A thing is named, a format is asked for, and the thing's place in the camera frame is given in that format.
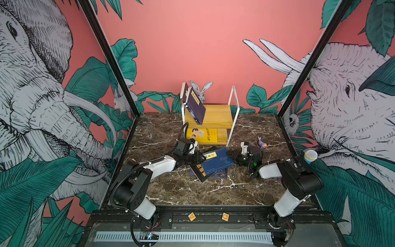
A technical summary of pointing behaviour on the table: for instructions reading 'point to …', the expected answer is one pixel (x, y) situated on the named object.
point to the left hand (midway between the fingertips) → (205, 157)
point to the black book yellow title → (198, 170)
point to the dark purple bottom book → (222, 174)
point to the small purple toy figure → (261, 144)
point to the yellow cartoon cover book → (202, 135)
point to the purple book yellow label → (195, 106)
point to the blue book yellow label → (216, 160)
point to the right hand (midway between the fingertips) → (225, 151)
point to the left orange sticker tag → (192, 216)
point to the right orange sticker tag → (225, 216)
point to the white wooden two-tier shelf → (222, 117)
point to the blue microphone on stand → (310, 155)
